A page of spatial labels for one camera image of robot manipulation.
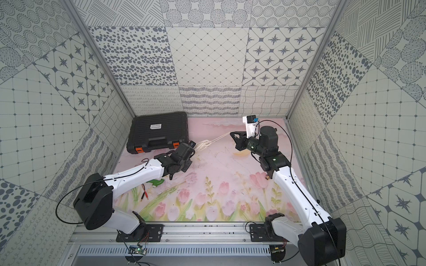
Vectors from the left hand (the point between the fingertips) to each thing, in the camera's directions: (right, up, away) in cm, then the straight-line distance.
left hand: (182, 155), depth 87 cm
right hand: (+25, +12, -13) cm, 31 cm away
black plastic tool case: (-20, +13, +18) cm, 30 cm away
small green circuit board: (-14, -39, -17) cm, 45 cm away
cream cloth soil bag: (+12, +6, -8) cm, 15 cm away
